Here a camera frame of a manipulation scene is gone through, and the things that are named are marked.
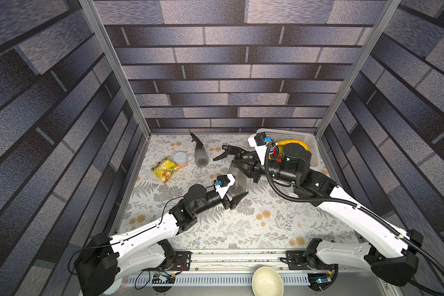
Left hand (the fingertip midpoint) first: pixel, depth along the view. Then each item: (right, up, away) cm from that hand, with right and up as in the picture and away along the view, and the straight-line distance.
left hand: (241, 184), depth 67 cm
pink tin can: (-32, +8, +34) cm, 47 cm away
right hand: (-4, +10, -7) cm, 13 cm away
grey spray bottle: (0, -1, +2) cm, 2 cm away
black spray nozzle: (-19, +15, +25) cm, 35 cm away
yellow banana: (+27, +16, +39) cm, 50 cm away
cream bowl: (+10, -37, +1) cm, 39 cm away
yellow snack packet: (-39, +3, +31) cm, 50 cm away
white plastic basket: (+27, +22, +43) cm, 55 cm away
